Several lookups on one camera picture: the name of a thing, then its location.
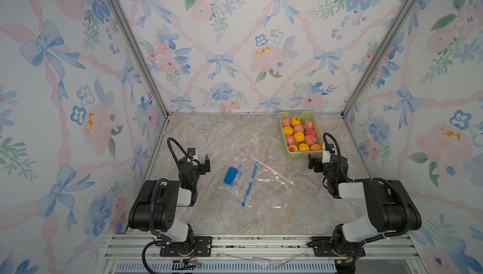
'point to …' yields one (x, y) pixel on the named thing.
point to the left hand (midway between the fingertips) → (198, 154)
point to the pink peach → (310, 139)
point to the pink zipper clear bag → (256, 180)
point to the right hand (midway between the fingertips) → (320, 154)
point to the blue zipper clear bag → (239, 176)
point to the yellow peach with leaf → (295, 120)
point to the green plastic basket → (309, 126)
